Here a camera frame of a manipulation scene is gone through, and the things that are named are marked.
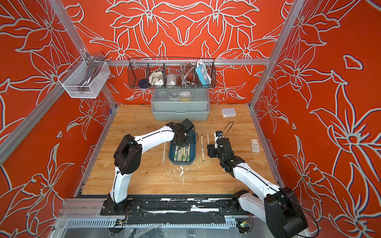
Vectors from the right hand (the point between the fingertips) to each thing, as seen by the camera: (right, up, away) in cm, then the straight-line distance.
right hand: (209, 144), depth 86 cm
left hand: (-14, 0, +7) cm, 15 cm away
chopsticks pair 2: (-28, -6, +7) cm, 29 cm away
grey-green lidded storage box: (-18, +25, +13) cm, 33 cm away
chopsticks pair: (-3, -5, +9) cm, 10 cm away
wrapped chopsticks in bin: (-16, -6, +4) cm, 18 cm away
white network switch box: (+20, +21, +29) cm, 41 cm away
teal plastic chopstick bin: (-10, -5, +6) cm, 13 cm away
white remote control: (+31, -3, +7) cm, 32 cm away
